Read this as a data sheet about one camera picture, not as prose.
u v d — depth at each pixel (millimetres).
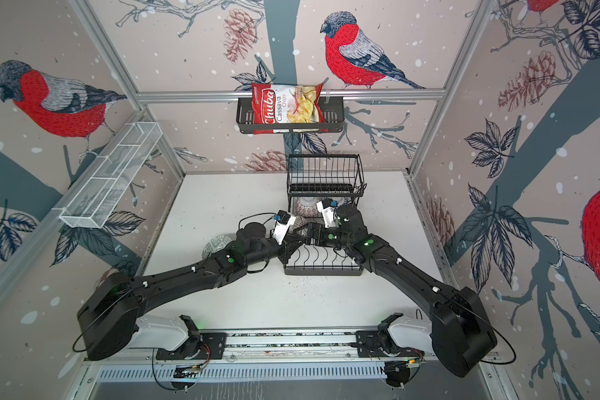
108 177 777
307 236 684
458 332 398
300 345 749
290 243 724
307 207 1007
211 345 730
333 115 949
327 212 731
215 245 901
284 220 670
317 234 690
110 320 411
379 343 728
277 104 875
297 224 729
